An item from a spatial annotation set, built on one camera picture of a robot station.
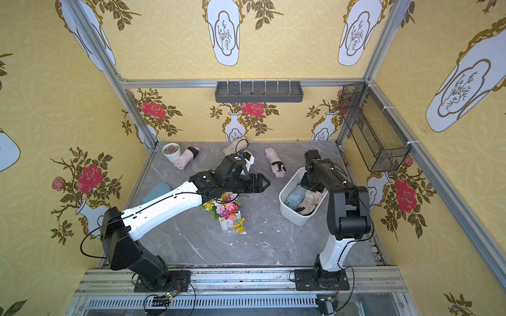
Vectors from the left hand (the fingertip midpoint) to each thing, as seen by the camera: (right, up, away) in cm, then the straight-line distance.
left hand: (258, 181), depth 76 cm
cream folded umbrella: (-12, +16, +37) cm, 42 cm away
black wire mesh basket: (+46, +16, -2) cm, 48 cm away
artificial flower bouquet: (-12, -11, -2) cm, 16 cm away
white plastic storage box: (+13, -13, +2) cm, 19 cm away
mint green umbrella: (+17, -9, +14) cm, 24 cm away
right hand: (+28, -5, +18) cm, 34 cm away
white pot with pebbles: (-46, +13, +30) cm, 57 cm away
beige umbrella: (+25, -10, +14) cm, 30 cm away
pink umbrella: (+10, +6, +27) cm, 30 cm away
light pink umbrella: (-38, +12, +34) cm, 52 cm away
